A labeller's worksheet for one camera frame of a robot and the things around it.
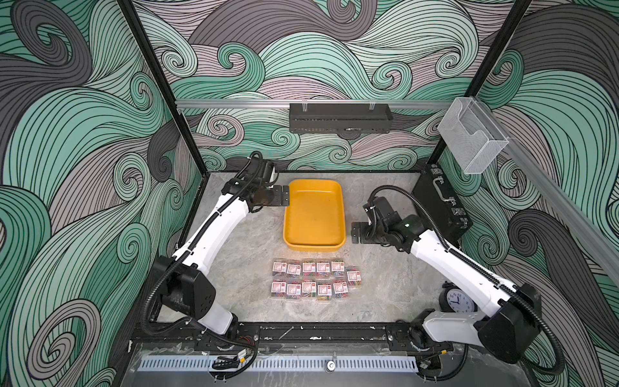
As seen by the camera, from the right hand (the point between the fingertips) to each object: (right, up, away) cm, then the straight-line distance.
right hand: (361, 233), depth 80 cm
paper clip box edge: (-12, -20, 0) cm, 24 cm away
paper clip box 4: (-2, -16, +4) cm, 16 cm away
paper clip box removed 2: (-23, -20, +2) cm, 31 cm away
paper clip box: (-28, -14, +6) cm, 32 cm away
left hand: (-30, +14, +1) cm, 33 cm away
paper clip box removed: (-28, -20, +2) cm, 34 cm away
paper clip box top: (-18, -14, +6) cm, 23 cm away
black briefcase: (+30, +9, +3) cm, 32 cm away
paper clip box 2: (-23, -15, +6) cm, 28 cm away
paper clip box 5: (-18, -20, +2) cm, 27 cm away
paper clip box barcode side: (-7, -13, +6) cm, 16 cm away
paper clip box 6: (-7, -19, +2) cm, 21 cm away
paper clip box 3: (-13, -14, +6) cm, 20 cm away
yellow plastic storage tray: (-15, +1, +20) cm, 25 cm away
